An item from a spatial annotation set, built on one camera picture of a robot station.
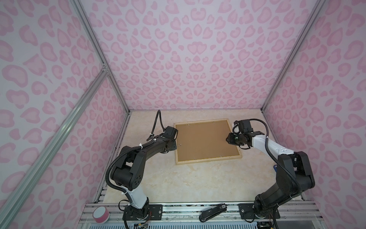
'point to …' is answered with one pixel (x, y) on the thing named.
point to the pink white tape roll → (101, 215)
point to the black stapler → (212, 212)
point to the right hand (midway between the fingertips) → (228, 138)
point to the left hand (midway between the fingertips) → (172, 143)
